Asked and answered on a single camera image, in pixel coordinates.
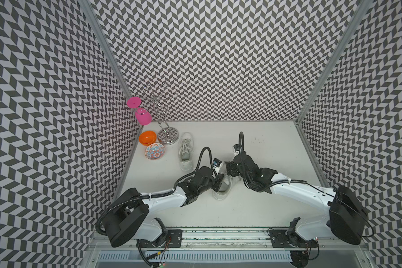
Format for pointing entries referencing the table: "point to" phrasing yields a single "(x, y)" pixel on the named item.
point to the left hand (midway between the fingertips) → (222, 176)
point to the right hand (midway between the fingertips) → (234, 162)
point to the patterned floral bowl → (154, 151)
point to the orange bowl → (147, 137)
